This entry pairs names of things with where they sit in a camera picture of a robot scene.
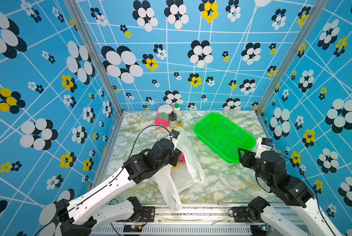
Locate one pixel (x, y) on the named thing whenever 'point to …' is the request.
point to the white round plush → (165, 108)
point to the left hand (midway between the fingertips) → (180, 147)
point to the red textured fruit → (182, 158)
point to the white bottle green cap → (177, 109)
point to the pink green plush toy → (162, 117)
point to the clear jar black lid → (172, 120)
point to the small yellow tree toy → (180, 122)
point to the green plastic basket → (223, 136)
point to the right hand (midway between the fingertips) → (243, 150)
